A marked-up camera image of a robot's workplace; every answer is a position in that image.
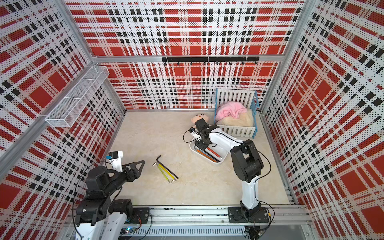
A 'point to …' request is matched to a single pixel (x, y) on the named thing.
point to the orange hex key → (205, 154)
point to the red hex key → (214, 153)
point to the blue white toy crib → (248, 98)
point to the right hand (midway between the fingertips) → (206, 141)
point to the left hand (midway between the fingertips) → (143, 162)
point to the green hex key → (164, 174)
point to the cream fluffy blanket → (246, 119)
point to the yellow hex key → (164, 169)
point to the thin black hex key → (165, 167)
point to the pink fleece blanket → (231, 108)
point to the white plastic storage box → (217, 148)
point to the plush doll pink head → (198, 116)
